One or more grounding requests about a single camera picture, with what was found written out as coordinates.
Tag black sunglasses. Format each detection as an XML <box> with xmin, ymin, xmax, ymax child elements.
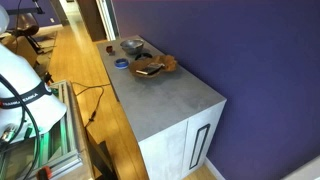
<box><xmin>134</xmin><ymin>52</ymin><xmax>154</xmax><ymax>62</ymax></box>

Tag silver metal bowl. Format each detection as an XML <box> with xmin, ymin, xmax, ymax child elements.
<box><xmin>119</xmin><ymin>38</ymin><xmax>145</xmax><ymax>56</ymax></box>

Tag grey concrete-look cabinet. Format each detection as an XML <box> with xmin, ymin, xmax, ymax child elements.
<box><xmin>96</xmin><ymin>34</ymin><xmax>228</xmax><ymax>180</ymax></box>

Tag grey calculator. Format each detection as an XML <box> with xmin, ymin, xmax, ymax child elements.
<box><xmin>135</xmin><ymin>62</ymin><xmax>165</xmax><ymax>76</ymax></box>

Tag brown wooden tray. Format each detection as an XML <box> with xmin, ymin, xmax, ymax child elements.
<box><xmin>128</xmin><ymin>54</ymin><xmax>179</xmax><ymax>80</ymax></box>

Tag blue white round dish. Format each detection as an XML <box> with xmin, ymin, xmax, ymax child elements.
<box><xmin>114</xmin><ymin>58</ymin><xmax>130</xmax><ymax>70</ymax></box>

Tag red toy wagon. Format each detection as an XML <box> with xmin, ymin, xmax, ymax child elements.
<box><xmin>105</xmin><ymin>45</ymin><xmax>116</xmax><ymax>56</ymax></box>

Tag brown wooden door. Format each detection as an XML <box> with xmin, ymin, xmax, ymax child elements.
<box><xmin>76</xmin><ymin>0</ymin><xmax>108</xmax><ymax>43</ymax></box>

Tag dark office chair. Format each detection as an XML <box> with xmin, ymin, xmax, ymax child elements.
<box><xmin>12</xmin><ymin>12</ymin><xmax>45</xmax><ymax>55</ymax></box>

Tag black floor cable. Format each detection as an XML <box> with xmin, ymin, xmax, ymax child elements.
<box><xmin>71</xmin><ymin>81</ymin><xmax>111</xmax><ymax>130</ymax></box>

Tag black cabinet door handle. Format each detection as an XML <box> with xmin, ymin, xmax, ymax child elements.
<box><xmin>188</xmin><ymin>123</ymin><xmax>212</xmax><ymax>171</ymax></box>

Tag white door frame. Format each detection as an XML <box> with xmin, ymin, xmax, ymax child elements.
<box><xmin>96</xmin><ymin>0</ymin><xmax>120</xmax><ymax>42</ymax></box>

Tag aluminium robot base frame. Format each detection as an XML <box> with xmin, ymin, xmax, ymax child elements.
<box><xmin>0</xmin><ymin>79</ymin><xmax>85</xmax><ymax>180</ymax></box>

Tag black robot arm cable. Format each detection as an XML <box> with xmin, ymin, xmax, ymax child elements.
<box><xmin>0</xmin><ymin>73</ymin><xmax>42</xmax><ymax>180</ymax></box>

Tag red clamp handle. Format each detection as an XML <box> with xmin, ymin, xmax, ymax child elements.
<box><xmin>36</xmin><ymin>165</ymin><xmax>54</xmax><ymax>180</ymax></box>

